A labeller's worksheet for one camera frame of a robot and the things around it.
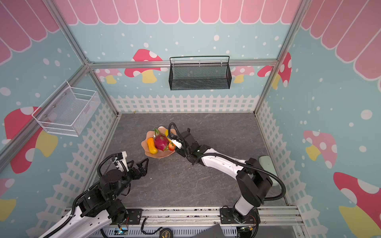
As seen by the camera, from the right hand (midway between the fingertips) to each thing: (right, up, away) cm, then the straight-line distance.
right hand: (179, 141), depth 85 cm
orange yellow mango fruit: (-20, -3, +11) cm, 22 cm away
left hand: (-18, -10, -11) cm, 23 cm away
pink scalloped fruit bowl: (-13, -9, +9) cm, 19 cm away
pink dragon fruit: (-13, -1, +9) cm, 16 cm away
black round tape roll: (-3, -40, -16) cm, 43 cm away
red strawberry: (-5, -4, +6) cm, 9 cm away
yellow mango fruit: (-10, +3, +16) cm, 20 cm away
